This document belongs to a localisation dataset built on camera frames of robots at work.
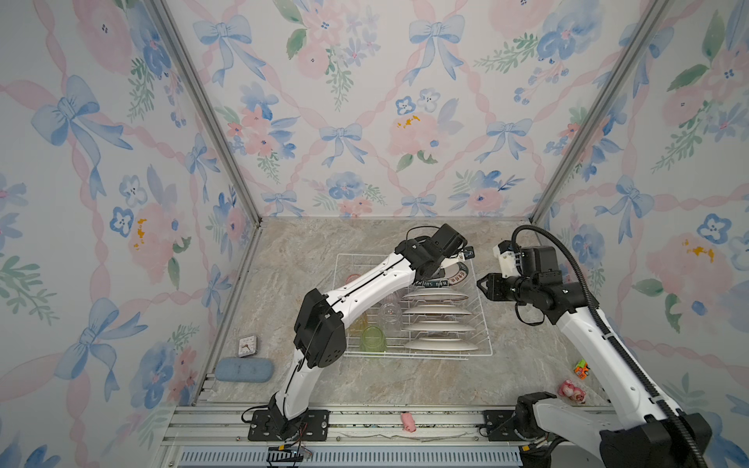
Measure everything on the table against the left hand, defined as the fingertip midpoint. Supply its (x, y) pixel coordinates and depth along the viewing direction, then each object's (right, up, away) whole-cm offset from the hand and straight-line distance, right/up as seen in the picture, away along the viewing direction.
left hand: (431, 250), depth 83 cm
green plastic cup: (-17, -26, +2) cm, 31 cm away
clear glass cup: (-11, -18, 0) cm, 21 cm away
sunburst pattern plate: (+3, -15, +10) cm, 18 cm away
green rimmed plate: (+9, -7, +8) cm, 14 cm away
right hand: (+13, -8, -5) cm, 16 cm away
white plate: (+2, -21, -3) cm, 21 cm away
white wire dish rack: (+5, -22, +11) cm, 25 cm away
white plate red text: (+2, -17, +2) cm, 18 cm away
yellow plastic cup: (-21, -22, +2) cm, 30 cm away
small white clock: (-54, -28, +2) cm, 61 cm away
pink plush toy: (+35, -36, -7) cm, 51 cm away
